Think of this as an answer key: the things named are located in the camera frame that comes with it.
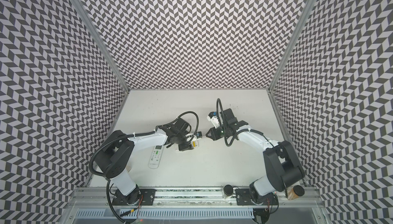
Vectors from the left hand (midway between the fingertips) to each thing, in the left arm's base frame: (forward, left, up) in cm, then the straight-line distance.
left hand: (190, 142), depth 90 cm
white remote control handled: (-1, -3, +1) cm, 3 cm away
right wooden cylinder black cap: (-27, -49, +7) cm, 56 cm away
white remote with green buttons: (-9, +19, +1) cm, 21 cm away
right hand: (-1, -11, +6) cm, 13 cm away
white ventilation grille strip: (-35, 0, -1) cm, 35 cm away
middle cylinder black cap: (-26, -19, +7) cm, 33 cm away
